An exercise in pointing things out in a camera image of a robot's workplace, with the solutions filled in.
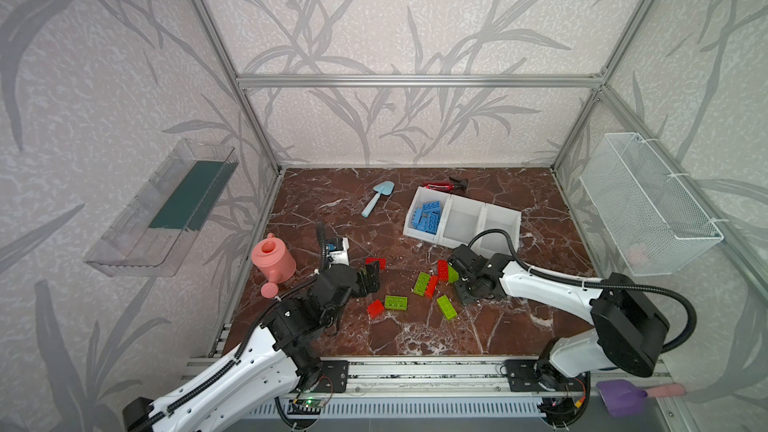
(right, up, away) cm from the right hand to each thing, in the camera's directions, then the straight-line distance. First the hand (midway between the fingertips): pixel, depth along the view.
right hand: (465, 281), depth 88 cm
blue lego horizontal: (-9, +21, +16) cm, 28 cm away
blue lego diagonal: (-14, +18, +14) cm, 27 cm away
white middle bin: (+2, +16, +15) cm, 22 cm away
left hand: (-27, +10, -13) cm, 31 cm away
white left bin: (-11, +19, +15) cm, 26 cm away
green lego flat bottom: (-20, -5, -3) cm, 21 cm away
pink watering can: (-55, +9, -5) cm, 56 cm away
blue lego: (-9, +16, +11) cm, 22 cm away
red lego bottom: (-26, -7, -4) cm, 28 cm away
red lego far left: (-25, +4, +6) cm, 26 cm away
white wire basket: (+35, +20, -26) cm, 48 cm away
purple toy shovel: (+35, -23, -17) cm, 45 cm away
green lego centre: (-13, -1, +1) cm, 13 cm away
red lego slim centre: (-10, -2, +1) cm, 10 cm away
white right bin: (+10, +18, +9) cm, 23 cm away
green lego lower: (-6, -6, -4) cm, 9 cm away
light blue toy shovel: (-25, +28, +24) cm, 45 cm away
